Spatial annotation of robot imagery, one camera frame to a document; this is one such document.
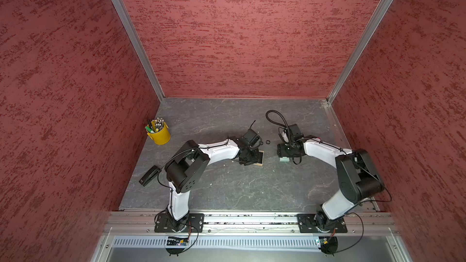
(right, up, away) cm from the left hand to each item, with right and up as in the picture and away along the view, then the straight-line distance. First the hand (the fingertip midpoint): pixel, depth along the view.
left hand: (257, 164), depth 89 cm
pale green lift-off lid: (+14, +2, +1) cm, 14 cm away
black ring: (+7, +9, +11) cm, 16 cm away
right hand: (+15, +4, +5) cm, 16 cm away
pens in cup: (-51, +20, -1) cm, 55 cm away
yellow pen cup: (-51, +13, +5) cm, 52 cm away
